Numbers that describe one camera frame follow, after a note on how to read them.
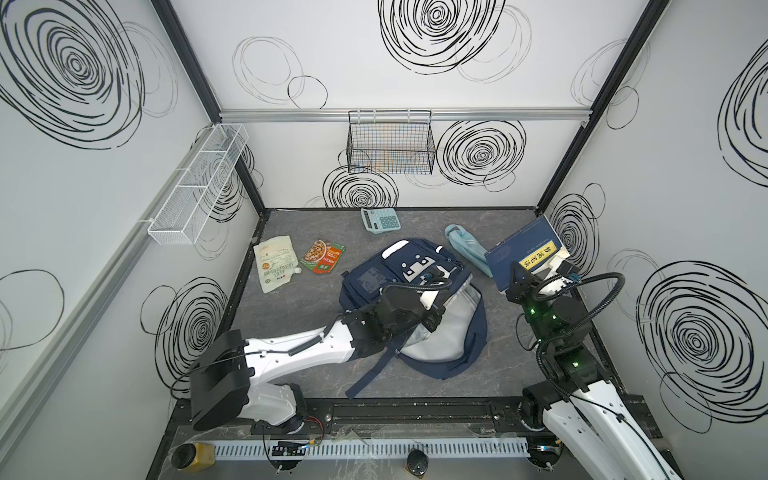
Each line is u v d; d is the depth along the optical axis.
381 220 1.15
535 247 0.68
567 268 0.59
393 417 0.75
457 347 0.82
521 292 0.63
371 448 0.64
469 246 1.02
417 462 0.60
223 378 0.40
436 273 0.60
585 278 0.57
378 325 0.56
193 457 0.62
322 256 1.05
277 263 1.04
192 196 0.75
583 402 0.50
